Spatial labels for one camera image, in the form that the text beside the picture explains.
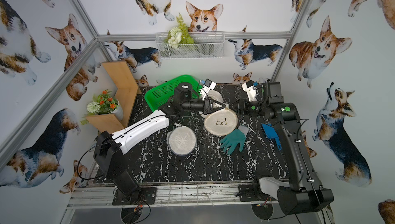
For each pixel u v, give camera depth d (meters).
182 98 0.59
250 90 0.63
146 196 0.74
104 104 0.83
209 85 0.64
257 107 0.56
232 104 0.65
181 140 0.84
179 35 0.78
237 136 0.94
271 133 0.98
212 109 0.65
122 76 1.03
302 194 0.37
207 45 0.93
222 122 0.71
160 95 1.14
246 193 0.73
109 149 0.43
